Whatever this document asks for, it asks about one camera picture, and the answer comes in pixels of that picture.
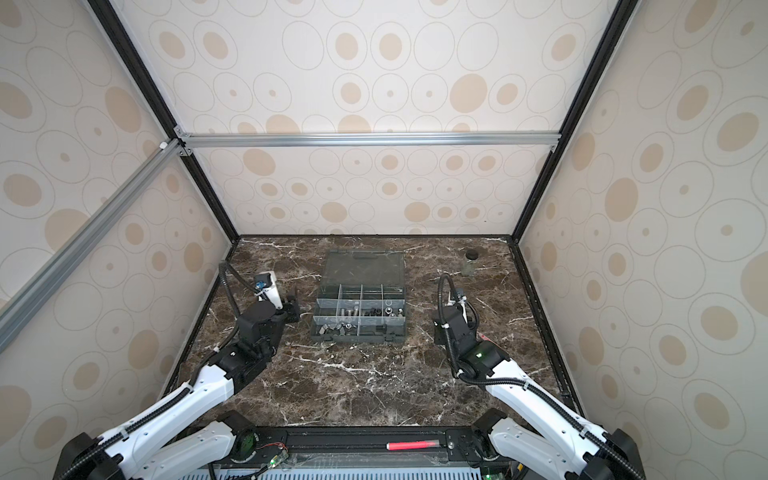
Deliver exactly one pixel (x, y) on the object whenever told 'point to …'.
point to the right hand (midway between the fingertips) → (451, 316)
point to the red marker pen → (425, 444)
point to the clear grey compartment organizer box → (361, 297)
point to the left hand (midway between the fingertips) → (295, 283)
